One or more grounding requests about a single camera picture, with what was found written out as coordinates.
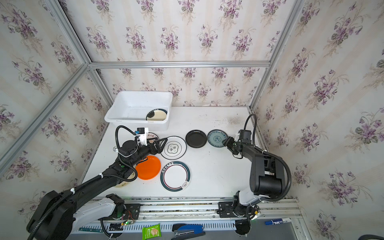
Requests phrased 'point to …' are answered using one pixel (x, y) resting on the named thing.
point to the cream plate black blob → (156, 114)
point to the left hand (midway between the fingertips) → (162, 137)
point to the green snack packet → (151, 231)
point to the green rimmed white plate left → (175, 176)
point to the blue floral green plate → (215, 137)
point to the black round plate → (196, 138)
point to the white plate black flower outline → (175, 148)
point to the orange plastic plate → (149, 168)
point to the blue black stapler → (184, 230)
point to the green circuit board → (91, 229)
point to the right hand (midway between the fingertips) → (225, 144)
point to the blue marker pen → (277, 221)
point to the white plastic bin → (141, 109)
